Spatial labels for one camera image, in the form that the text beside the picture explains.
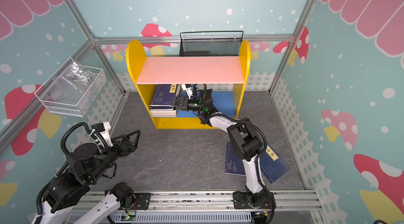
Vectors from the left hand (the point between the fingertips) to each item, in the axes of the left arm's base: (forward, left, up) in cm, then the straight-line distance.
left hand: (134, 137), depth 64 cm
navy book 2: (-1, -64, -27) cm, 70 cm away
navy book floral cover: (+27, -6, -2) cm, 28 cm away
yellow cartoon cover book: (+21, -5, -14) cm, 25 cm away
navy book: (0, -44, -28) cm, 52 cm away
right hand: (+20, -10, -2) cm, 23 cm away
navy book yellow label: (+23, -5, -9) cm, 25 cm away
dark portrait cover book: (+21, -5, -11) cm, 25 cm away
